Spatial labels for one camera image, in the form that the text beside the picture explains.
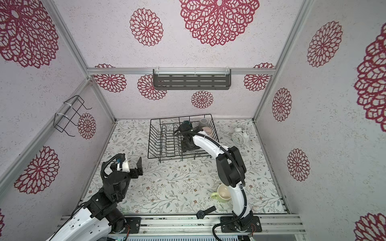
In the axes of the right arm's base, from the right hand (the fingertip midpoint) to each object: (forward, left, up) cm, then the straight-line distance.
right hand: (188, 145), depth 94 cm
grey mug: (+18, -10, +2) cm, 20 cm away
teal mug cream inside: (+17, 0, +3) cm, 17 cm away
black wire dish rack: (+3, +16, -3) cm, 16 cm away
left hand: (-17, +27, +11) cm, 33 cm away
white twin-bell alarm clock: (+8, -34, -1) cm, 35 cm away
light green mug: (-26, -21, -8) cm, 35 cm away
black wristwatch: (-37, -8, -8) cm, 39 cm away
